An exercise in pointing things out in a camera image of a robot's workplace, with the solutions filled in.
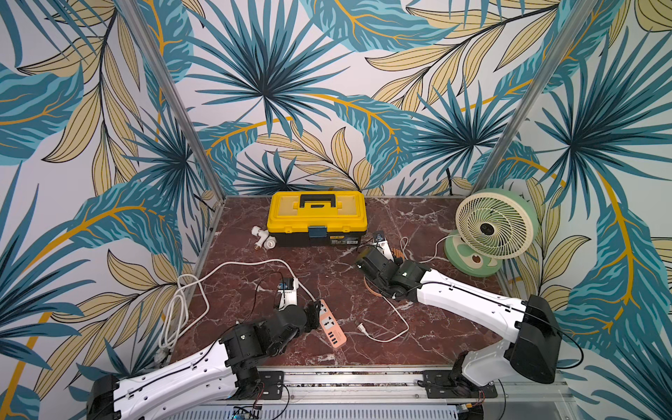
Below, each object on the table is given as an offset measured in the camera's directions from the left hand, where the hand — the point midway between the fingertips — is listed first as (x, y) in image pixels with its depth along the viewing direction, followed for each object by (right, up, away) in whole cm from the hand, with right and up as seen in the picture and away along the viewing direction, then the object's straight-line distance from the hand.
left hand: (309, 308), depth 76 cm
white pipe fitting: (-20, +18, +27) cm, 38 cm away
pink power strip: (+6, -7, +6) cm, 11 cm away
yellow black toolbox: (+1, +26, +14) cm, 30 cm away
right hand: (+22, +13, +5) cm, 26 cm away
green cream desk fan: (+56, +24, +5) cm, 62 cm away
